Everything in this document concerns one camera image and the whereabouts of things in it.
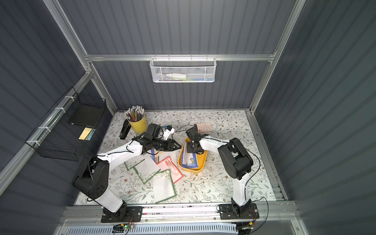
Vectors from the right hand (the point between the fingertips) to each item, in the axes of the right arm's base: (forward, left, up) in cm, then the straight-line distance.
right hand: (190, 151), depth 97 cm
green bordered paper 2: (-23, +15, 0) cm, 28 cm away
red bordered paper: (-9, +14, 0) cm, 17 cm away
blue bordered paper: (-7, +1, +1) cm, 8 cm away
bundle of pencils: (+20, +38, +16) cm, 45 cm away
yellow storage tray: (-6, -8, 0) cm, 10 cm away
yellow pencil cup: (+14, +36, +8) cm, 39 cm away
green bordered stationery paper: (-3, +12, +1) cm, 12 cm away
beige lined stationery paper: (-11, +17, +17) cm, 26 cm away
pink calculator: (+19, -10, +1) cm, 22 cm away
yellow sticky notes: (-4, +54, +26) cm, 60 cm away
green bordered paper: (-13, +27, 0) cm, 30 cm away
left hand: (-6, +6, +13) cm, 16 cm away
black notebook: (+8, +59, +27) cm, 66 cm away
